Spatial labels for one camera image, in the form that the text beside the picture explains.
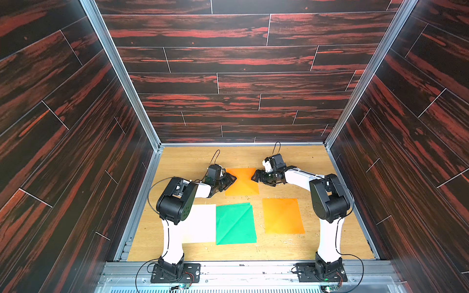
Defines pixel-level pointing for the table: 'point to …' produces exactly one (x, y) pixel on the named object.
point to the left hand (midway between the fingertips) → (237, 179)
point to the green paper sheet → (235, 224)
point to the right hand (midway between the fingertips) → (260, 178)
